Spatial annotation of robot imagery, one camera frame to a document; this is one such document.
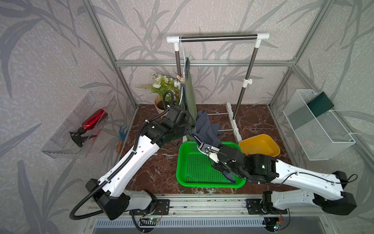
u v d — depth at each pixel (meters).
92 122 0.66
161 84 0.91
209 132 0.90
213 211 0.72
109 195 0.37
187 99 0.71
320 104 0.72
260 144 0.94
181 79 0.61
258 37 0.60
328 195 0.39
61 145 0.60
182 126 0.60
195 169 0.85
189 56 0.83
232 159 0.42
